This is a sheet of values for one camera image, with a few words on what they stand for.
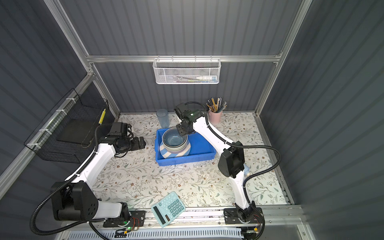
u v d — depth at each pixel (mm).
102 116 830
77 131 719
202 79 901
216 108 1116
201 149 1000
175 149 853
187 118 618
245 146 535
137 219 722
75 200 408
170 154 912
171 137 928
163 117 1029
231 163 529
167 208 750
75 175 435
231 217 737
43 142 614
